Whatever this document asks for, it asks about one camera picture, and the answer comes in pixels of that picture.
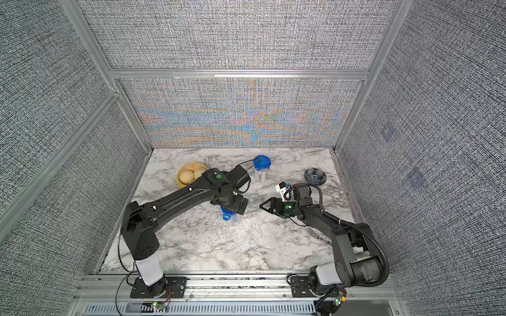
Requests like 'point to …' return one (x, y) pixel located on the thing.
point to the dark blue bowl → (315, 176)
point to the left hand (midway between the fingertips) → (238, 205)
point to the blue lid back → (261, 162)
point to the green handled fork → (319, 236)
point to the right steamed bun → (197, 172)
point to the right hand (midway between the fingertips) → (265, 203)
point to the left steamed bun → (186, 176)
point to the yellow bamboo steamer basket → (189, 166)
